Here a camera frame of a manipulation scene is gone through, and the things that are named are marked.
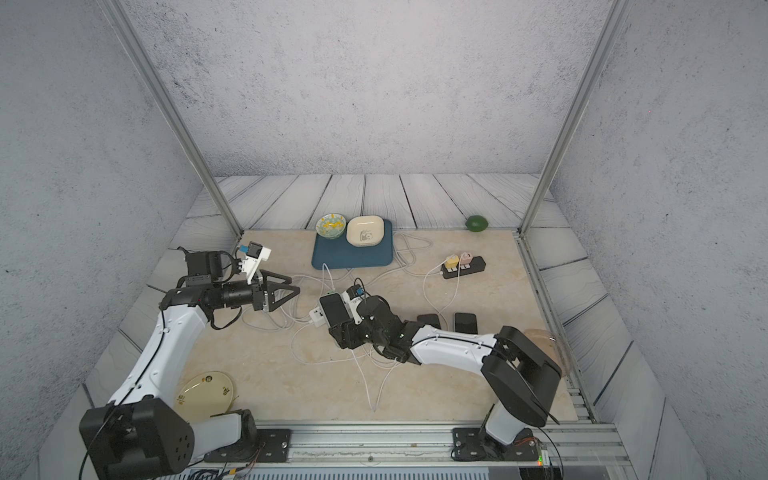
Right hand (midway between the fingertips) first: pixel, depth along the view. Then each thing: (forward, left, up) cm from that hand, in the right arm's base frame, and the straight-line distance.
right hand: (340, 327), depth 80 cm
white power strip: (+9, +10, -10) cm, 16 cm away
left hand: (+4, +10, +13) cm, 16 cm away
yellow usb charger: (+29, -34, -9) cm, 45 cm away
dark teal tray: (+37, +8, -13) cm, 40 cm away
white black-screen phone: (+6, +3, 0) cm, 7 cm away
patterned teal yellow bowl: (+48, +11, -9) cm, 50 cm away
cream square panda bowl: (+46, -2, -10) cm, 47 cm away
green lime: (+50, -46, -10) cm, 68 cm away
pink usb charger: (+29, -38, -6) cm, 48 cm away
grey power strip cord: (+25, -3, -12) cm, 28 cm away
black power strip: (+30, -43, -12) cm, 54 cm away
